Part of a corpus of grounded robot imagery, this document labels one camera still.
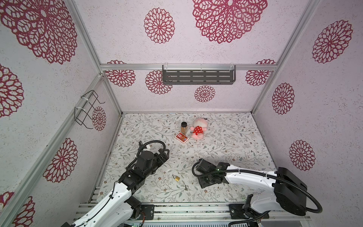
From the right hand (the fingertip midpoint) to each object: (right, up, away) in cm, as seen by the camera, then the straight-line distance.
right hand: (201, 180), depth 82 cm
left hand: (-20, +15, -3) cm, 25 cm away
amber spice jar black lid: (-10, +31, +18) cm, 37 cm away
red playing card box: (-11, +24, +21) cm, 33 cm away
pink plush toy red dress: (+2, +31, +21) cm, 38 cm away
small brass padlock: (-14, 0, +3) cm, 15 cm away
